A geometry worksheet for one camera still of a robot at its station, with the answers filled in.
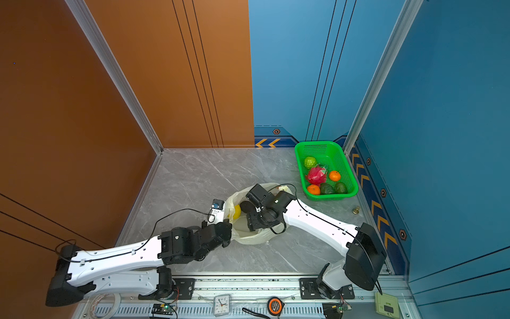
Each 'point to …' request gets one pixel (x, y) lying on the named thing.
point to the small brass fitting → (355, 211)
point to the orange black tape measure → (275, 306)
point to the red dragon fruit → (317, 175)
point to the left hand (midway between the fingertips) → (232, 221)
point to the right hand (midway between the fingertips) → (254, 224)
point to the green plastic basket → (330, 155)
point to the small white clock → (221, 305)
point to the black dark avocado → (247, 207)
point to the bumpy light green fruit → (310, 162)
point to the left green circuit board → (164, 309)
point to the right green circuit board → (335, 310)
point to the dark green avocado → (326, 189)
